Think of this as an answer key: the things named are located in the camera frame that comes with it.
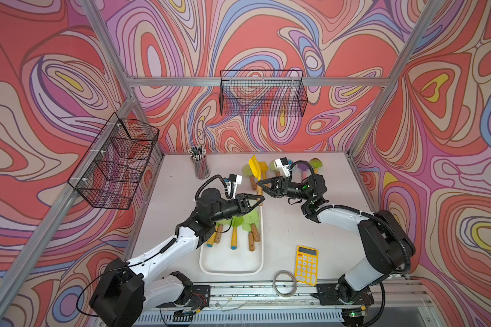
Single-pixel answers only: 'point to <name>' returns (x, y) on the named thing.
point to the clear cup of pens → (198, 155)
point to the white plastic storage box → (221, 259)
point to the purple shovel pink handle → (304, 167)
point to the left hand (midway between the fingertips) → (265, 203)
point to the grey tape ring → (274, 284)
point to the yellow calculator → (307, 265)
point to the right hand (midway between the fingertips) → (258, 190)
